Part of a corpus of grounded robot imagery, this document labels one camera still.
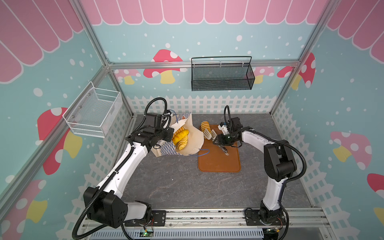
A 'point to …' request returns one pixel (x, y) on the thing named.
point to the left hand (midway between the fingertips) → (170, 132)
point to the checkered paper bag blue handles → (195, 138)
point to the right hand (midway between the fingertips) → (215, 141)
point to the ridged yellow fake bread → (205, 125)
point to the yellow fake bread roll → (182, 143)
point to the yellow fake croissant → (180, 136)
